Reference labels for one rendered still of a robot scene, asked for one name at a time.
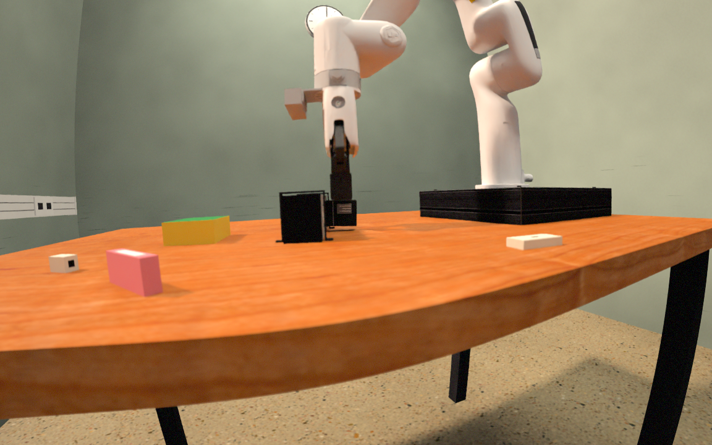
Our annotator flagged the yellow block with green top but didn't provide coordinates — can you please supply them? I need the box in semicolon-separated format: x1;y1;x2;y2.
162;216;231;246

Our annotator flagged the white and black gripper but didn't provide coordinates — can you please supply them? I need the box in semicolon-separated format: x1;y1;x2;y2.
315;85;361;200

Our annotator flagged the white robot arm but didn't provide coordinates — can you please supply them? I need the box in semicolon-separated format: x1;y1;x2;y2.
284;0;542;189

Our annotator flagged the pink rectangular block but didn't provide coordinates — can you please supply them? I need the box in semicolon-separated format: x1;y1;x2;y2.
106;248;163;297

